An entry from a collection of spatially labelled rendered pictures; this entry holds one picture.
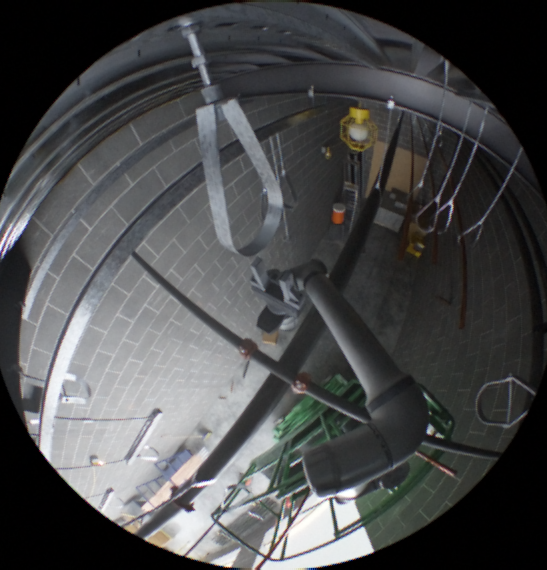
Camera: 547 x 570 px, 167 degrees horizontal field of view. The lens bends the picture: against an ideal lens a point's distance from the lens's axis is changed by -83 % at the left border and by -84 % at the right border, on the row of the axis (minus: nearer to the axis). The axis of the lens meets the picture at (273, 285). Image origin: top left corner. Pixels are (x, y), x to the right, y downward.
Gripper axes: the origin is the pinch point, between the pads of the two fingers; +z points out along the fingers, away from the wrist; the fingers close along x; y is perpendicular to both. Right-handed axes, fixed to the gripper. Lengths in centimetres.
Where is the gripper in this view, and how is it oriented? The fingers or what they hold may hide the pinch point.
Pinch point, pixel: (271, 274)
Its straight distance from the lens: 37.4
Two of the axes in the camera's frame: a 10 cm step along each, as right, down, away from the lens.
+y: 5.4, -7.8, 3.1
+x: 8.3, 4.2, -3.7
